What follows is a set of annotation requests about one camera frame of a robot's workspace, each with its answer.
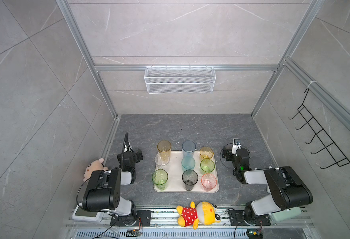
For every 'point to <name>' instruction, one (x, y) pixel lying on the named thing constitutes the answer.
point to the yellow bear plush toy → (205, 213)
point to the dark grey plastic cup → (190, 178)
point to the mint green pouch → (283, 215)
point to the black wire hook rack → (340, 159)
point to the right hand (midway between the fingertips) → (233, 146)
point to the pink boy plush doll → (94, 166)
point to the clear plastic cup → (162, 159)
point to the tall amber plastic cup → (164, 148)
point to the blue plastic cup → (188, 148)
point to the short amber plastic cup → (206, 152)
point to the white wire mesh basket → (180, 79)
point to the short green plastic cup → (207, 166)
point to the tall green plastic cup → (159, 178)
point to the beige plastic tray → (175, 172)
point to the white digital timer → (81, 213)
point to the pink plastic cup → (208, 181)
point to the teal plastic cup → (188, 163)
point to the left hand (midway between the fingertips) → (131, 148)
